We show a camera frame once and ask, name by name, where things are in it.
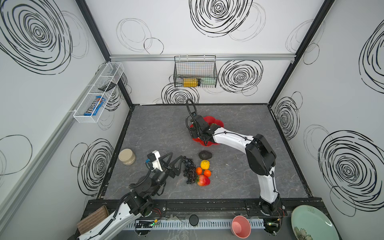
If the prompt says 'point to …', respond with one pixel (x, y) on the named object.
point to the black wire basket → (198, 71)
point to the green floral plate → (311, 223)
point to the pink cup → (240, 226)
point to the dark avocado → (205, 155)
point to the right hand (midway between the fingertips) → (196, 126)
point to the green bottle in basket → (208, 82)
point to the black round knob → (193, 219)
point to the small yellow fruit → (205, 164)
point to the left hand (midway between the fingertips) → (178, 156)
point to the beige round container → (127, 157)
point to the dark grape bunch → (189, 171)
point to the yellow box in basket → (190, 82)
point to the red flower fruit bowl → (211, 120)
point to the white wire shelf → (110, 73)
